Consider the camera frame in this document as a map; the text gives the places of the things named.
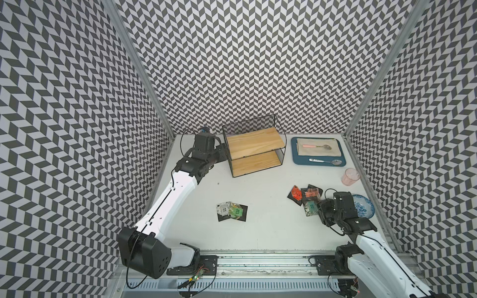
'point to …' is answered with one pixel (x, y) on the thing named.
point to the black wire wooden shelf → (254, 144)
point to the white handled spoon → (335, 162)
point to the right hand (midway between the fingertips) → (314, 207)
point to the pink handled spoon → (327, 146)
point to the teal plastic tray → (304, 161)
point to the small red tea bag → (295, 195)
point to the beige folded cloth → (335, 150)
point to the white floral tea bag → (223, 210)
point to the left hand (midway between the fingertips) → (221, 151)
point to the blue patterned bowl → (364, 207)
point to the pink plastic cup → (350, 177)
